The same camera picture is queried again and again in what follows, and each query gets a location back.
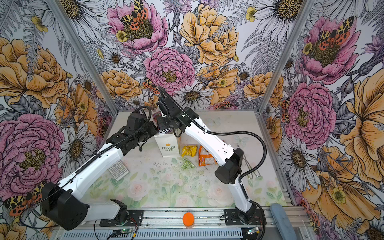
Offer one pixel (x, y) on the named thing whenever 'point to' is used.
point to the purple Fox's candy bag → (163, 131)
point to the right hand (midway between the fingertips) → (163, 125)
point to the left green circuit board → (125, 230)
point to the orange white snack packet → (205, 158)
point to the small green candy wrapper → (187, 164)
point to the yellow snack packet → (189, 150)
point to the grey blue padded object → (282, 222)
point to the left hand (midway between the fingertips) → (156, 131)
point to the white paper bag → (169, 145)
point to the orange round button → (188, 219)
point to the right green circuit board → (254, 230)
